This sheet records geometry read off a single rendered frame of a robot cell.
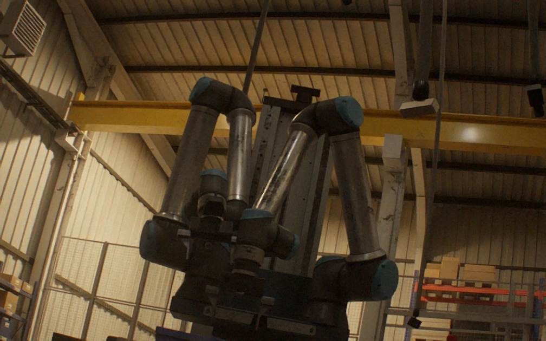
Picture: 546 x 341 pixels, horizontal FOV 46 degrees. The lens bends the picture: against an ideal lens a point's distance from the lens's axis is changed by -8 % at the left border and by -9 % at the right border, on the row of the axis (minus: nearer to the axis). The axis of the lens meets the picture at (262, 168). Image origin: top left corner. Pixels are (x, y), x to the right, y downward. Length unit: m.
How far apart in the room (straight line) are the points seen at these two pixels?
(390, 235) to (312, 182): 7.86
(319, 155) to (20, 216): 9.93
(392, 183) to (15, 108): 6.48
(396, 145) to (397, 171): 0.53
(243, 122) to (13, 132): 9.74
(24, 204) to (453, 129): 7.45
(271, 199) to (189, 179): 0.41
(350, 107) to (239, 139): 0.43
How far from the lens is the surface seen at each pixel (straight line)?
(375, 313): 10.42
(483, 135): 11.07
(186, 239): 2.12
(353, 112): 2.46
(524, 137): 11.09
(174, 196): 2.60
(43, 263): 12.72
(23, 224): 12.66
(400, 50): 11.26
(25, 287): 11.98
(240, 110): 2.69
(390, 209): 10.90
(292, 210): 2.91
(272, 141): 2.97
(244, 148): 2.57
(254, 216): 2.06
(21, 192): 12.55
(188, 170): 2.61
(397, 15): 10.94
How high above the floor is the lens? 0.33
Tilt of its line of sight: 22 degrees up
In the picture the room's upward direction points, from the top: 12 degrees clockwise
